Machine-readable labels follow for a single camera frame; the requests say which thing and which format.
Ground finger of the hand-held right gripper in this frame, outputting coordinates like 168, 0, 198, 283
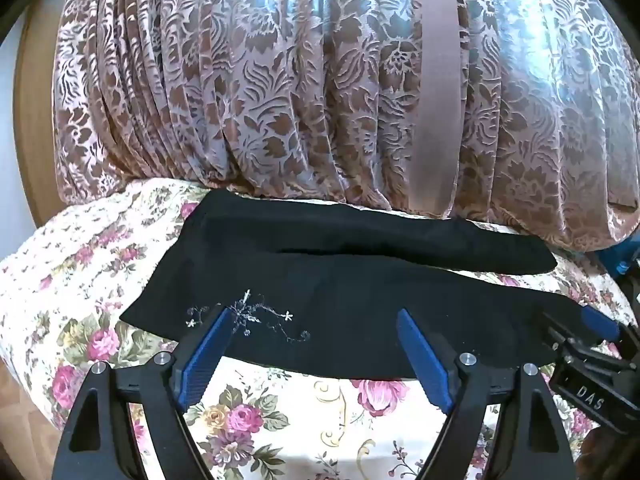
541, 306, 626, 361

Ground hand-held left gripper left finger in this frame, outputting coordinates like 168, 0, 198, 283
52, 305, 236, 480

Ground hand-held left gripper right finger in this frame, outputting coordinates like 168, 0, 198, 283
395, 308, 583, 480

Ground black embroidered pants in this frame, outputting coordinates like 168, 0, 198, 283
120, 189, 596, 378

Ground blue object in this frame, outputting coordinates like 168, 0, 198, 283
597, 237, 640, 281

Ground floral bed sheet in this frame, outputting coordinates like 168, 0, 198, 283
0, 177, 638, 480

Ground brown floral patterned curtain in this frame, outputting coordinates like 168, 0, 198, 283
52, 0, 640, 253

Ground plain brown fabric band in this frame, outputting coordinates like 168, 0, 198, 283
409, 0, 472, 221

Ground wooden bed frame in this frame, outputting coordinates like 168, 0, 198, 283
14, 7, 68, 233

